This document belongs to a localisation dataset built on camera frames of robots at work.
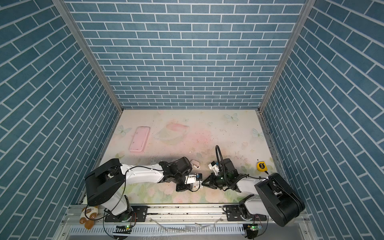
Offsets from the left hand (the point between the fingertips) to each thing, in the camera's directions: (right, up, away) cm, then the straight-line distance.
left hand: (191, 185), depth 83 cm
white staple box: (+4, +1, -1) cm, 4 cm away
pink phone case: (-36, +22, +15) cm, 45 cm away
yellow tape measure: (+42, +9, +6) cm, 44 cm away
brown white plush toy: (-49, -9, -12) cm, 51 cm away
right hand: (+6, +2, -1) cm, 6 cm away
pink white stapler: (+2, +12, +2) cm, 12 cm away
